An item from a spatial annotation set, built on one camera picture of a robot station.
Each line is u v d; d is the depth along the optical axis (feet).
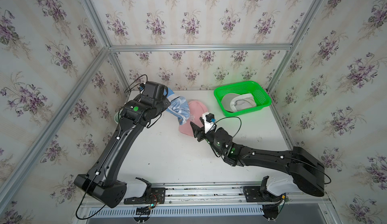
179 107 2.69
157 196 2.38
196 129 2.15
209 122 2.02
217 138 1.85
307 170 1.40
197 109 3.19
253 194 2.51
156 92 1.64
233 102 3.64
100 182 1.20
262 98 3.56
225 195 2.45
